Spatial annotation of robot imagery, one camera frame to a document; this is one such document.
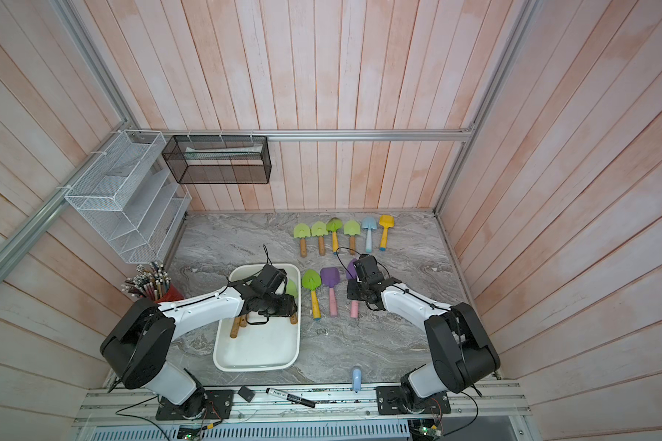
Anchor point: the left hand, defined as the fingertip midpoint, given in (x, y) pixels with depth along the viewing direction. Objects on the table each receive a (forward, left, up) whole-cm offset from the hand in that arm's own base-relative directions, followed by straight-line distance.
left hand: (289, 312), depth 88 cm
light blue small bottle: (-20, -21, -1) cm, 29 cm away
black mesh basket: (+54, +31, +21) cm, 66 cm away
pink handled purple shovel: (+14, -14, -1) cm, 20 cm away
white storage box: (-10, +5, -3) cm, 12 cm away
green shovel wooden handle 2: (+38, -9, -2) cm, 39 cm away
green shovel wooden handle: (+36, -2, -1) cm, 36 cm away
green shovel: (+39, -23, -2) cm, 45 cm away
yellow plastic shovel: (+42, -38, -1) cm, 56 cm away
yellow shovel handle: (+13, -7, 0) cm, 14 cm away
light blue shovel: (+42, -30, -1) cm, 52 cm away
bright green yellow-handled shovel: (+39, -15, 0) cm, 42 cm away
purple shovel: (+18, -22, -5) cm, 29 cm away
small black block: (-23, +11, -3) cm, 25 cm away
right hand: (+9, -22, +1) cm, 24 cm away
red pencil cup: (+2, +38, +15) cm, 41 cm away
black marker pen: (-24, -2, -2) cm, 24 cm away
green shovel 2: (-6, +16, +1) cm, 18 cm away
